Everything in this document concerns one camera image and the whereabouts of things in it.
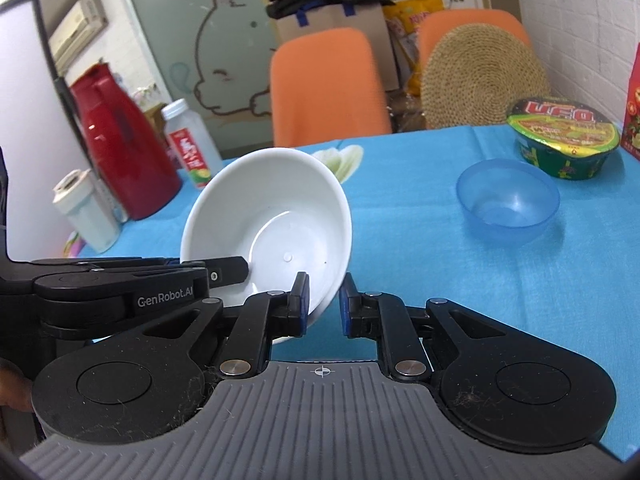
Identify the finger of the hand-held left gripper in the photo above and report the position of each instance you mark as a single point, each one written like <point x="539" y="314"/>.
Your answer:
<point x="227" y="271"/>
<point x="187" y="263"/>

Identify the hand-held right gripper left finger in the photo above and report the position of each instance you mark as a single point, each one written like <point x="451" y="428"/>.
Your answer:
<point x="300" y="305"/>

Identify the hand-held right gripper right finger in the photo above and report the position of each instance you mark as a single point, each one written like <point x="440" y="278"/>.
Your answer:
<point x="346" y="310"/>

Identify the white bowl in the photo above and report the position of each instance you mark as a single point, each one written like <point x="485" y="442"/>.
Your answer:
<point x="280" y="200"/>

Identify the person's left hand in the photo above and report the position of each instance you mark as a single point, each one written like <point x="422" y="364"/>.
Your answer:
<point x="15" y="390"/>

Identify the white tumbler cup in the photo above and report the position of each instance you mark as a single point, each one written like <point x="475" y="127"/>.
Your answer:
<point x="90" y="215"/>

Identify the blue floral tablecloth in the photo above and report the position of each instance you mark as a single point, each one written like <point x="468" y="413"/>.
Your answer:
<point x="425" y="270"/>

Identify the red thermos jug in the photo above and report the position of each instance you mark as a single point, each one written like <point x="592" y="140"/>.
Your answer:
<point x="130" y="160"/>

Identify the red label juice bottle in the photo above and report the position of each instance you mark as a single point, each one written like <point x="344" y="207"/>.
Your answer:
<point x="195" y="135"/>

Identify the blue plastic bowl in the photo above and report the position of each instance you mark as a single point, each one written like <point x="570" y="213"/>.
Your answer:
<point x="505" y="200"/>

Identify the orange chair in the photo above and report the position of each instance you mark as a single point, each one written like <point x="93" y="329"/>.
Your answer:
<point x="450" y="25"/>
<point x="325" y="90"/>

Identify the frosted glass door with cat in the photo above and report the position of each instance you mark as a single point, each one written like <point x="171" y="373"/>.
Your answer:
<point x="225" y="35"/>

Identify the white air conditioner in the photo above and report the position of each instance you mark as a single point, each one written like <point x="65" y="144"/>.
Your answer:
<point x="75" y="25"/>

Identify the round woven straw mat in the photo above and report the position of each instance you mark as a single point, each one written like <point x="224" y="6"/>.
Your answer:
<point x="480" y="75"/>

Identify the green instant noodle cup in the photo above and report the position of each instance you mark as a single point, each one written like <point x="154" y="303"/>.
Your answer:
<point x="565" y="150"/>

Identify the yellow snack bag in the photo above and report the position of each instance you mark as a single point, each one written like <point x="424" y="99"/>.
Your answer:
<point x="410" y="15"/>

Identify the red printed box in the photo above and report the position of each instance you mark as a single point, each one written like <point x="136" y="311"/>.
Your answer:
<point x="632" y="110"/>

